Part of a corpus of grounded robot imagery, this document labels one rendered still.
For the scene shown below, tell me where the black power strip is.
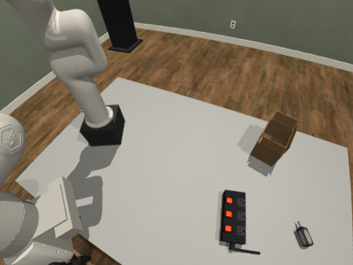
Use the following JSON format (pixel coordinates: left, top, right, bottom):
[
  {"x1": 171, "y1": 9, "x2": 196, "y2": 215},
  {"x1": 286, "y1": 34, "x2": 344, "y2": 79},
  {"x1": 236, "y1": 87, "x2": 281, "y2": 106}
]
[{"x1": 220, "y1": 190, "x2": 260, "y2": 255}]

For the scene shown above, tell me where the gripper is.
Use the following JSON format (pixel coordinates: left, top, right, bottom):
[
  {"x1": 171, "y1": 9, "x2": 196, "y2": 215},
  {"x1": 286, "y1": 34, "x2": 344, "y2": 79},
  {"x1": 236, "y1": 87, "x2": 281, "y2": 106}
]
[{"x1": 4, "y1": 229, "x2": 91, "y2": 265}]

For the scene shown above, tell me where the brown cardboard box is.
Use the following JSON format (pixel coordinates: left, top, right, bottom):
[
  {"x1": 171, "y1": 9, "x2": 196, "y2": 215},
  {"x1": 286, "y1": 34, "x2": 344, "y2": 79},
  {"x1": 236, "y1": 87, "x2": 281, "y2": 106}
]
[{"x1": 250, "y1": 111, "x2": 299, "y2": 167}]

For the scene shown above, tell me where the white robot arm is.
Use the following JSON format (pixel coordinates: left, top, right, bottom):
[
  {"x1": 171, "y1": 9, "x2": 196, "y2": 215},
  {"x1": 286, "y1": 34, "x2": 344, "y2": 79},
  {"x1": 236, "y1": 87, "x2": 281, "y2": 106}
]
[{"x1": 0, "y1": 0, "x2": 113, "y2": 258}]

